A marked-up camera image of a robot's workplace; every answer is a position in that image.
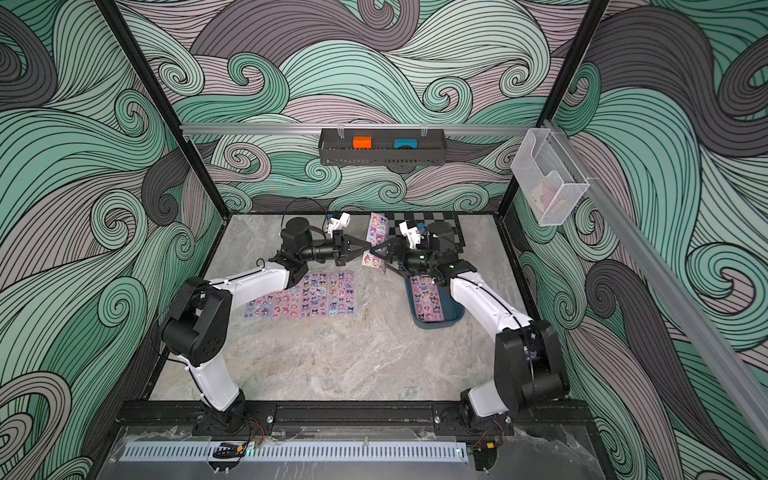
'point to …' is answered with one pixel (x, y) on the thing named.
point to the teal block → (413, 143)
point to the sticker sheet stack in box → (427, 299)
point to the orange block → (362, 142)
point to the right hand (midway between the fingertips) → (378, 256)
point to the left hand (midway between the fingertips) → (370, 245)
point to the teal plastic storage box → (452, 312)
